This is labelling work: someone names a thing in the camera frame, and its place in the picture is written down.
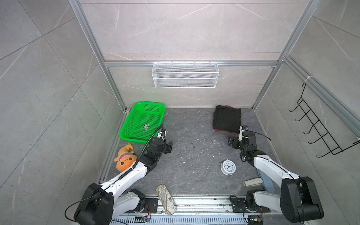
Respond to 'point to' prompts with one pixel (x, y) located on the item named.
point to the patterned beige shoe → (169, 203)
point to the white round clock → (228, 167)
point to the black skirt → (227, 119)
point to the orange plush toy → (126, 157)
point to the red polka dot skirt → (213, 116)
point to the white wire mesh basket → (185, 75)
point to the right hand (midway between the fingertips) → (237, 137)
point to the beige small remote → (255, 181)
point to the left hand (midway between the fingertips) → (165, 137)
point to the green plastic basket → (143, 120)
